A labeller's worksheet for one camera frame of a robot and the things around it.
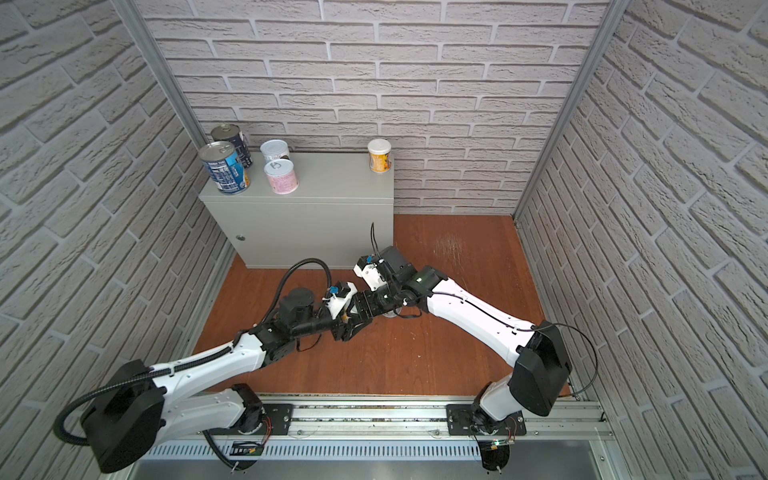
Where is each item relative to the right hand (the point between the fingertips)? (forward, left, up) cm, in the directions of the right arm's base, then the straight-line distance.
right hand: (359, 308), depth 74 cm
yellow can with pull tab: (-3, +3, +1) cm, 4 cm away
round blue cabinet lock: (+28, +36, -1) cm, 46 cm away
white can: (-5, -8, +6) cm, 11 cm away
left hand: (+2, -2, -3) cm, 4 cm away
